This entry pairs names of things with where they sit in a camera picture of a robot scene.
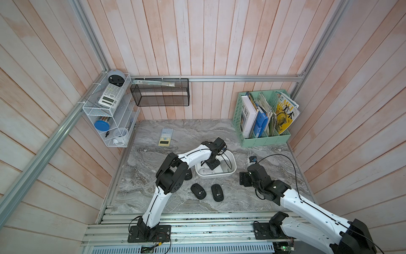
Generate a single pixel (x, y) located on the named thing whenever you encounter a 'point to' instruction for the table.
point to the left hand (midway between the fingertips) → (209, 163)
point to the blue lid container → (102, 125)
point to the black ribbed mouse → (188, 175)
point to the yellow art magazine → (287, 111)
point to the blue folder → (260, 123)
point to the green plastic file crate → (285, 137)
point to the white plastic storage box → (228, 166)
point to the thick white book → (249, 112)
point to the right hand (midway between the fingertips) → (245, 172)
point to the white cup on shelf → (120, 135)
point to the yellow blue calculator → (165, 137)
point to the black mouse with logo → (217, 192)
